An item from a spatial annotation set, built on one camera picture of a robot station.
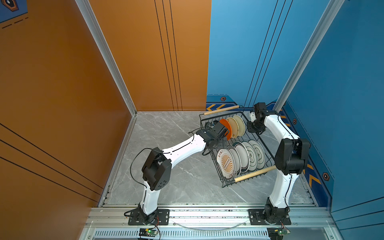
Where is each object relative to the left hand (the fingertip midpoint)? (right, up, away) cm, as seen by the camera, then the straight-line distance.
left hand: (220, 143), depth 87 cm
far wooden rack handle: (+2, +20, +9) cm, 22 cm away
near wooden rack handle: (+20, -10, -18) cm, 29 cm away
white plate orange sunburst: (+3, -11, -3) cm, 12 cm away
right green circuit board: (+26, -40, -17) cm, 51 cm away
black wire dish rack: (-7, +13, +10) cm, 18 cm away
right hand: (+21, +8, +10) cm, 24 cm away
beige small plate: (+11, +8, +8) cm, 16 cm away
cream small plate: (+15, +11, +9) cm, 20 cm away
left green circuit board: (-36, -41, -16) cm, 56 cm away
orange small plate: (+6, +10, +8) cm, 14 cm away
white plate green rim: (+12, -5, -4) cm, 14 cm away
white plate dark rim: (+9, -8, -3) cm, 13 cm away
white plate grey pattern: (+18, -7, -4) cm, 19 cm away
